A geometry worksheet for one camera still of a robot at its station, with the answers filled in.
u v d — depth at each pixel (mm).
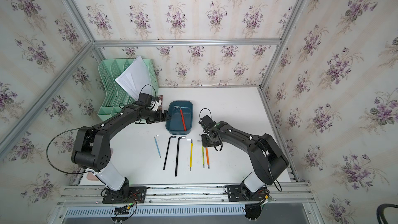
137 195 727
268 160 441
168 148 884
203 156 857
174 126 973
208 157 857
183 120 1006
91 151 460
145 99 743
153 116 800
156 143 908
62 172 424
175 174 796
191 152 881
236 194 728
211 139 717
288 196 744
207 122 708
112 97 1108
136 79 933
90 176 776
